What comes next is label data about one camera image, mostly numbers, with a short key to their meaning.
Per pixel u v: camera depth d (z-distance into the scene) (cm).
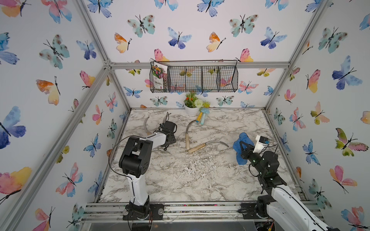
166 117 115
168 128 81
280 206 54
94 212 75
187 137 103
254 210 73
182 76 98
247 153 71
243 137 79
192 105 108
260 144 69
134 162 51
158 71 89
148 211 71
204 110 118
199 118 114
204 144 98
